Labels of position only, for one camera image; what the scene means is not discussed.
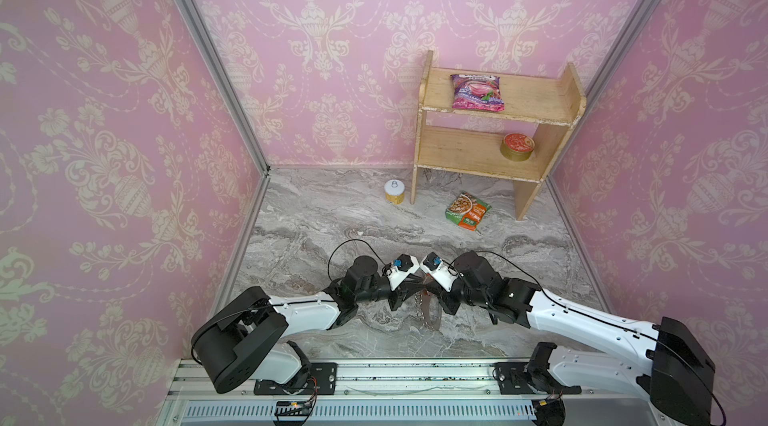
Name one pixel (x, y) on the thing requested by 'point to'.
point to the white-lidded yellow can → (394, 191)
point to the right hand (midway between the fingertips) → (429, 285)
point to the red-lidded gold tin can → (517, 147)
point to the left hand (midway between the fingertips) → (422, 286)
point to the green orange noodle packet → (466, 211)
